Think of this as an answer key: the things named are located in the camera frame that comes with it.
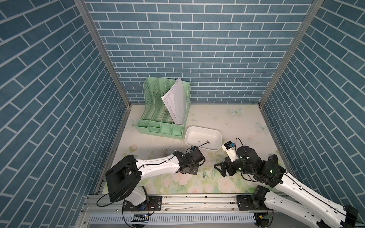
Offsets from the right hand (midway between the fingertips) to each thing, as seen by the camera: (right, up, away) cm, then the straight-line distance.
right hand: (220, 163), depth 73 cm
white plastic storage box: (-3, +9, +26) cm, 28 cm away
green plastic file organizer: (-42, +22, +36) cm, 60 cm away
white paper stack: (-25, +34, +19) cm, 46 cm away
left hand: (-12, -8, +9) cm, 17 cm away
